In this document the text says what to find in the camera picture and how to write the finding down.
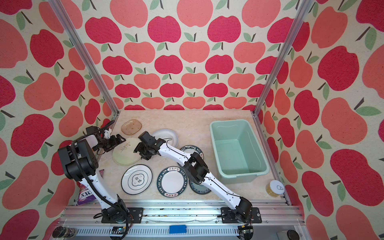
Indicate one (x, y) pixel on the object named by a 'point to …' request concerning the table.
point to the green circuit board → (118, 230)
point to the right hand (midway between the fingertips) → (134, 155)
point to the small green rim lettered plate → (190, 149)
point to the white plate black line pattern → (136, 179)
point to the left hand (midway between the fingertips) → (121, 143)
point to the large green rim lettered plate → (171, 181)
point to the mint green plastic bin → (238, 156)
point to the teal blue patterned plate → (199, 188)
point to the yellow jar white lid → (274, 188)
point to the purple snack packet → (84, 196)
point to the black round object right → (292, 235)
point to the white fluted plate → (168, 136)
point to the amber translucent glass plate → (131, 127)
